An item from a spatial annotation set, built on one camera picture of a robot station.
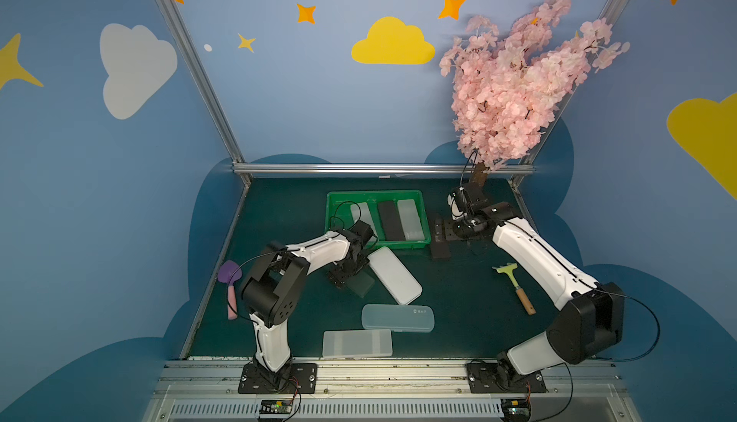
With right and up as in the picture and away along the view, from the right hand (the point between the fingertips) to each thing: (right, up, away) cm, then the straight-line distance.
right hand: (453, 227), depth 85 cm
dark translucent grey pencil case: (-29, -17, +2) cm, 33 cm away
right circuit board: (+13, -47, -12) cm, 50 cm away
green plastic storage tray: (-38, +3, +22) cm, 44 cm away
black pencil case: (-17, -1, +22) cm, 28 cm away
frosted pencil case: (-29, +4, +22) cm, 37 cm away
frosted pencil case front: (-29, -32, -7) cm, 44 cm away
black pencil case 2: (-1, -9, +13) cm, 16 cm away
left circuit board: (-49, -45, -14) cm, 68 cm away
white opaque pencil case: (-17, -17, +7) cm, 25 cm away
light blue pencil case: (-17, -27, -1) cm, 32 cm away
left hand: (-30, -15, +9) cm, 35 cm away
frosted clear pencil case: (-10, +1, +23) cm, 25 cm away
